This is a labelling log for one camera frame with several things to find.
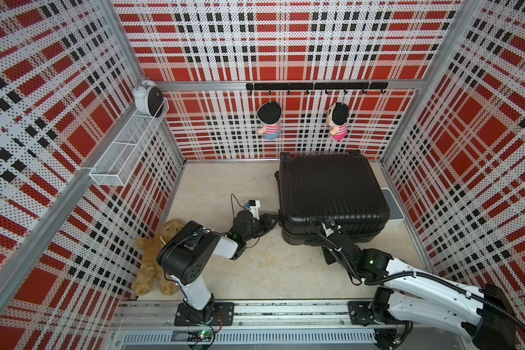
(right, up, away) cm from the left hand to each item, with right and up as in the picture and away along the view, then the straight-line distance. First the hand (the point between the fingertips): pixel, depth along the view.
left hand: (284, 217), depth 89 cm
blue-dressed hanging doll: (-7, +44, +3) cm, 45 cm away
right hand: (+17, -7, -9) cm, 20 cm away
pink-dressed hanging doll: (+23, +44, +6) cm, 50 cm away
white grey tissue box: (+49, 0, +4) cm, 49 cm away
